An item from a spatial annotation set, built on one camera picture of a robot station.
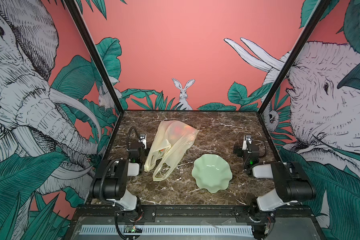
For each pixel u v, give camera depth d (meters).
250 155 0.73
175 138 0.95
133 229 0.70
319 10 0.70
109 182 0.44
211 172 0.89
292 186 0.45
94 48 0.85
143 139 0.82
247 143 0.78
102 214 0.75
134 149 0.72
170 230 0.70
